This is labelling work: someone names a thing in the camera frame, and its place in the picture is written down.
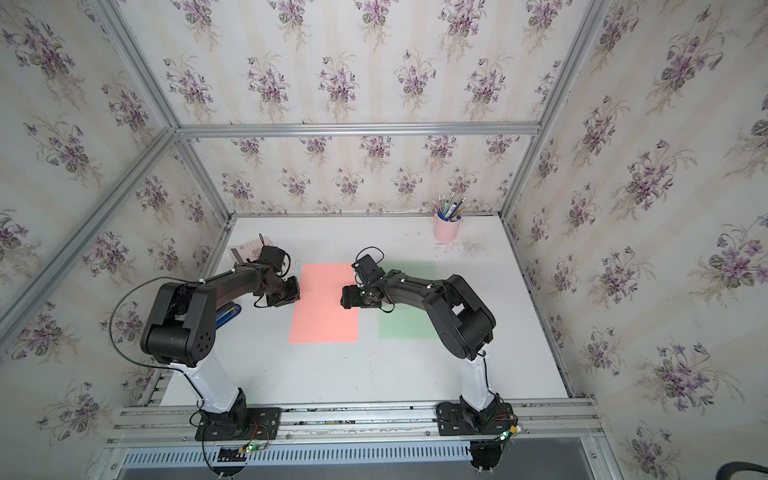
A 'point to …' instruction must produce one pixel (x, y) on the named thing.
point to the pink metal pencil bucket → (445, 231)
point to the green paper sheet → (406, 322)
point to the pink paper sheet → (319, 316)
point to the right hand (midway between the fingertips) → (355, 303)
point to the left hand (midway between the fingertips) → (300, 300)
